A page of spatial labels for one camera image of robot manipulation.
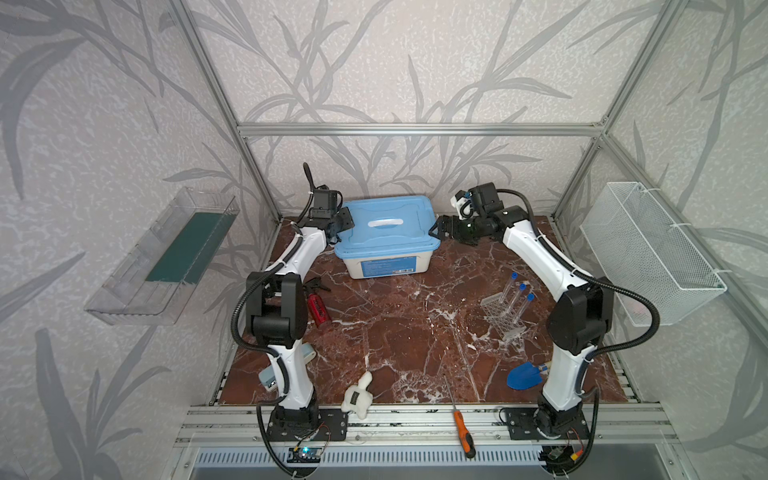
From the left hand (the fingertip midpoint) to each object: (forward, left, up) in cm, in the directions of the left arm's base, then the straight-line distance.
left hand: (349, 207), depth 96 cm
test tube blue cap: (-30, -53, -10) cm, 62 cm away
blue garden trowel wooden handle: (-47, -52, -18) cm, 72 cm away
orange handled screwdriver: (-62, -34, -15) cm, 72 cm away
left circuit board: (-65, +6, -20) cm, 68 cm away
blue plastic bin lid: (-6, -13, -2) cm, 14 cm away
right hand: (-10, -29, +3) cm, 31 cm away
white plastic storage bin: (-15, -13, -12) cm, 23 cm away
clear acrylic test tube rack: (-29, -50, -19) cm, 60 cm away
